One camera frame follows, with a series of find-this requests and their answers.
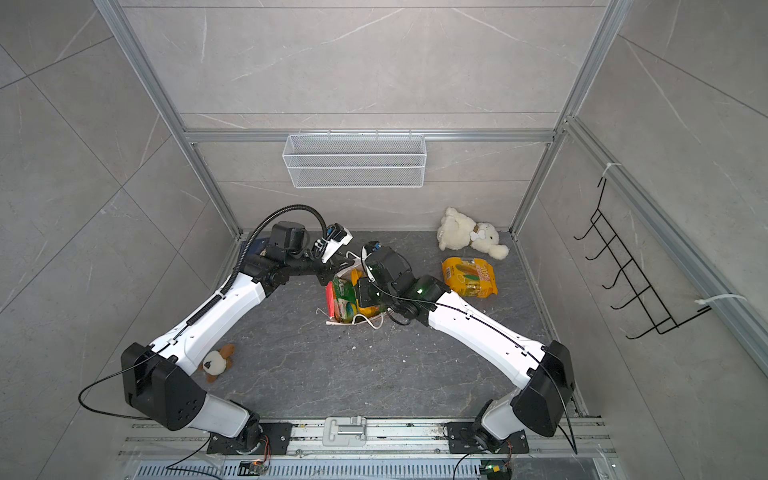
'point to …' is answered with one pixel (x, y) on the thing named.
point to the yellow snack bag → (471, 277)
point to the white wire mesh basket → (354, 161)
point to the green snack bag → (345, 300)
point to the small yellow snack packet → (355, 275)
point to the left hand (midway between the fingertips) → (351, 254)
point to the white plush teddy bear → (457, 232)
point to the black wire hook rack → (661, 321)
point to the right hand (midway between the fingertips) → (358, 286)
